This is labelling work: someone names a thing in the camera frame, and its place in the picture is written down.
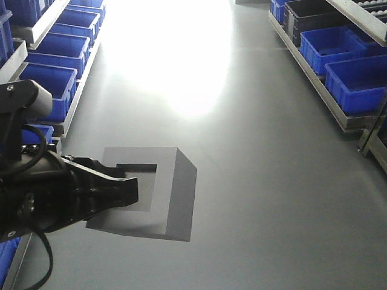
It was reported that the black cable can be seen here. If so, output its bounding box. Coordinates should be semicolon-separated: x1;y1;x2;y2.
21;123;48;158
18;229;54;290

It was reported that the black plastic bin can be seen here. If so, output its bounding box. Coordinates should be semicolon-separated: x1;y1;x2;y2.
283;0;348;48

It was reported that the row of blue bins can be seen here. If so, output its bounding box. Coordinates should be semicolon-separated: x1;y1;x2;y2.
270;0;387;115
0;0;106;272

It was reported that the grey block with square hole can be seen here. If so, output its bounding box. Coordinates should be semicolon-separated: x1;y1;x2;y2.
86;147;198;242

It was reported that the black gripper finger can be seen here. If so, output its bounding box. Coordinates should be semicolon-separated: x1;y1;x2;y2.
72;156;139;212

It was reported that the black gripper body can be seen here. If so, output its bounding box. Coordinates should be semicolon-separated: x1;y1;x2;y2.
0;152;102;242

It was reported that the steel rack frame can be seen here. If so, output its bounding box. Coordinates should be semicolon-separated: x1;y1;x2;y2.
358;99;387;175

